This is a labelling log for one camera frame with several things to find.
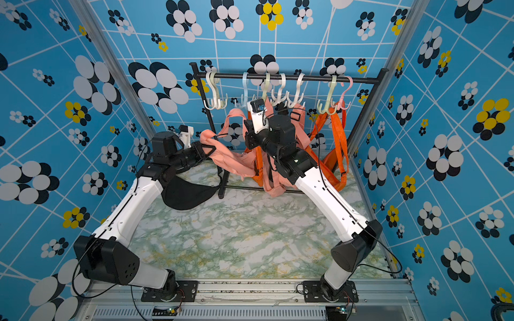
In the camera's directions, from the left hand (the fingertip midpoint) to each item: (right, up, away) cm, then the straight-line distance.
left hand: (217, 145), depth 75 cm
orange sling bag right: (+47, -4, +3) cm, 48 cm away
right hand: (+13, +7, -10) cm, 18 cm away
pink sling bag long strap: (+23, -15, +12) cm, 29 cm away
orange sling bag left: (+15, -2, +8) cm, 17 cm away
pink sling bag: (+8, -6, +4) cm, 11 cm away
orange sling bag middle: (+58, +6, +49) cm, 77 cm away
